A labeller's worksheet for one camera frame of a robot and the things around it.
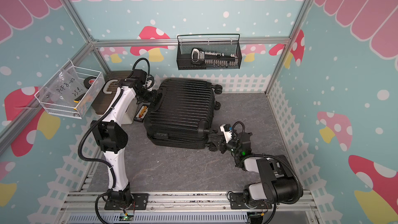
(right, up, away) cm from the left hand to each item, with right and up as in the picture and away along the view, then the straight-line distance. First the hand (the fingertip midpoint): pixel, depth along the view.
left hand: (155, 101), depth 92 cm
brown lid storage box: (-31, +14, +8) cm, 35 cm away
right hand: (+34, -21, -6) cm, 41 cm away
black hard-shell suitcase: (+18, -8, -11) cm, 23 cm away
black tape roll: (-30, +10, -13) cm, 34 cm away
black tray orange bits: (-14, -8, +14) cm, 22 cm away
